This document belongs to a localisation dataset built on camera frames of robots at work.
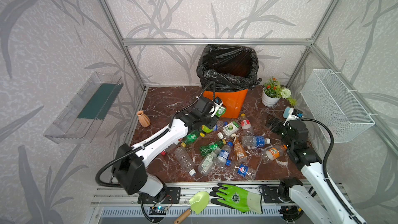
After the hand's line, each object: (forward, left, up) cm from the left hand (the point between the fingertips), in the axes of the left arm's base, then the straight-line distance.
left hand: (217, 112), depth 81 cm
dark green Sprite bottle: (-6, +13, -15) cm, 21 cm away
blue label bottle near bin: (+3, -1, -19) cm, 19 cm away
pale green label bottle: (-22, +5, -14) cm, 27 cm away
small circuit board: (-41, +28, -22) cm, 54 cm away
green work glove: (-36, -10, -18) cm, 42 cm away
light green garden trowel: (-38, +9, -19) cm, 44 cm away
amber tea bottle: (-15, -12, -14) cm, 24 cm away
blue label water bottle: (-9, -23, -15) cm, 29 cm away
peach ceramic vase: (+3, +44, -14) cm, 46 cm away
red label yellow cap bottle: (+3, -18, -14) cm, 23 cm away
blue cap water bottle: (-19, -2, -16) cm, 25 cm away
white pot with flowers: (+21, -37, -7) cm, 44 cm away
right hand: (-1, -29, +2) cm, 30 cm away
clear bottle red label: (-12, +26, -17) cm, 33 cm away
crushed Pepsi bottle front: (-25, -14, -14) cm, 33 cm away
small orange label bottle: (-16, -29, -17) cm, 37 cm away
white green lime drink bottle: (0, -9, -17) cm, 19 cm away
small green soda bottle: (-14, +5, -14) cm, 21 cm away
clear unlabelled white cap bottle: (-20, +16, -15) cm, 30 cm away
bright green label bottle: (-2, -1, +4) cm, 4 cm away
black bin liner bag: (+35, -6, +1) cm, 36 cm away
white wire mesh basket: (-4, -48, +16) cm, 51 cm away
